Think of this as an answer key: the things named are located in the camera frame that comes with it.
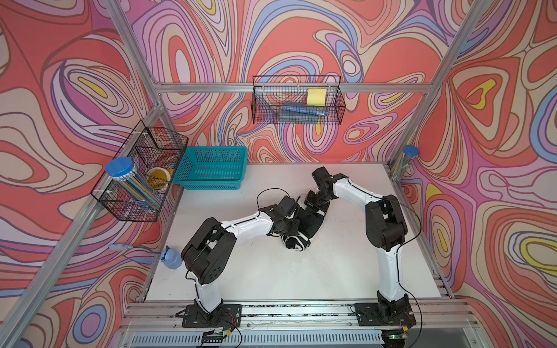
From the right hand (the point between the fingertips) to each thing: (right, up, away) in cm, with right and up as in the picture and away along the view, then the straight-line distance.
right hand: (306, 213), depth 96 cm
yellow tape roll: (-55, +16, -21) cm, 61 cm away
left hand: (-4, -6, -6) cm, 10 cm away
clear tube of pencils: (+51, +29, +7) cm, 59 cm away
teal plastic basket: (-50, +22, +23) cm, 59 cm away
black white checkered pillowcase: (+1, -2, -8) cm, 8 cm away
